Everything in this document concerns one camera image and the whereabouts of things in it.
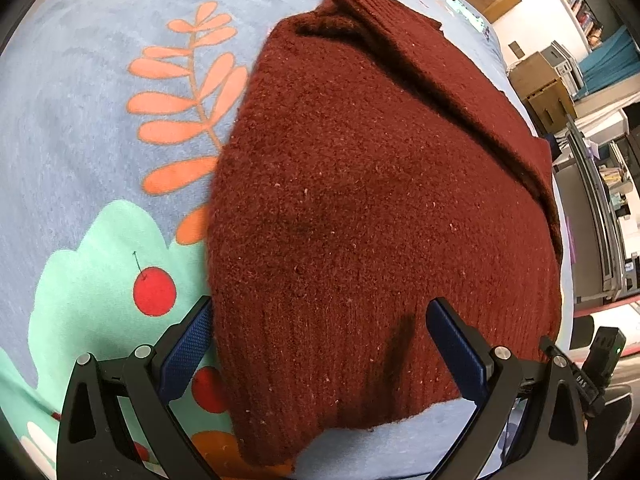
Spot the grey printer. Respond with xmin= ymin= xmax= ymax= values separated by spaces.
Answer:
xmin=540 ymin=42 xmax=586 ymax=93

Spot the grey desk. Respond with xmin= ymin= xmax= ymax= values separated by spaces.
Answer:
xmin=550 ymin=115 xmax=640 ymax=301

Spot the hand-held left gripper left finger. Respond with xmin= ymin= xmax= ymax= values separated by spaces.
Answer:
xmin=57 ymin=296 xmax=221 ymax=480

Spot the teal curtain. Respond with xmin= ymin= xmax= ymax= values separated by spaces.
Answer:
xmin=575 ymin=25 xmax=640 ymax=98

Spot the chair with red trim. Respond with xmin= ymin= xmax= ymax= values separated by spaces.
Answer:
xmin=575 ymin=302 xmax=640 ymax=351

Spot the dark red knit sweater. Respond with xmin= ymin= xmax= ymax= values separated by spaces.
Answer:
xmin=206 ymin=0 xmax=565 ymax=471

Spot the blue printed blanket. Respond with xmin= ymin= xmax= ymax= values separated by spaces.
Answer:
xmin=0 ymin=0 xmax=576 ymax=480

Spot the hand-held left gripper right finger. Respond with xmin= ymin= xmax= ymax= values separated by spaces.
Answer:
xmin=425 ymin=297 xmax=590 ymax=480

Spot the wooden drawer chest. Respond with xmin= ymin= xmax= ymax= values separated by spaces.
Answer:
xmin=507 ymin=52 xmax=578 ymax=133

